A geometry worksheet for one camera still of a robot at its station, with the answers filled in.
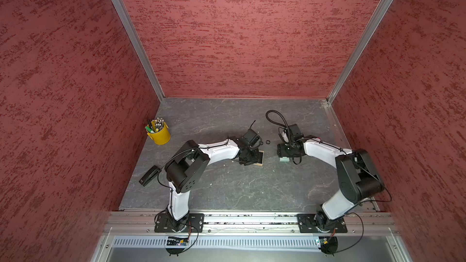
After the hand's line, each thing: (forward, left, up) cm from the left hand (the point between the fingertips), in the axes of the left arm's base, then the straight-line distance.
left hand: (257, 164), depth 89 cm
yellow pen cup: (+13, +51, +4) cm, 52 cm away
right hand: (+6, -15, -2) cm, 16 cm away
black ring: (+14, -7, -3) cm, 16 cm away
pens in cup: (+14, +51, +13) cm, 55 cm away
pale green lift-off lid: (+3, -14, +1) cm, 14 cm away
